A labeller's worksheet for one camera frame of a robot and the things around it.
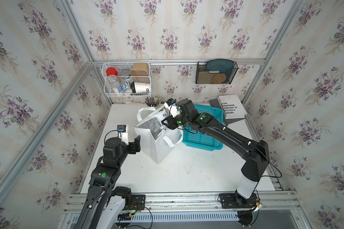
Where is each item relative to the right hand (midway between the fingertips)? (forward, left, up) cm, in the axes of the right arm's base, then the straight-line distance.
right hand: (166, 119), depth 77 cm
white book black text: (+28, -49, -18) cm, 59 cm away
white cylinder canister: (+27, +19, +1) cm, 33 cm away
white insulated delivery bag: (-14, +4, 0) cm, 15 cm away
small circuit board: (-42, +20, -28) cm, 54 cm away
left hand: (-11, +15, -1) cm, 19 cm away
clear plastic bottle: (+24, +34, +6) cm, 42 cm away
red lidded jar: (+33, +37, +9) cm, 51 cm away
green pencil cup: (+25, +12, -11) cm, 30 cm away
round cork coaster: (+36, -35, +2) cm, 50 cm away
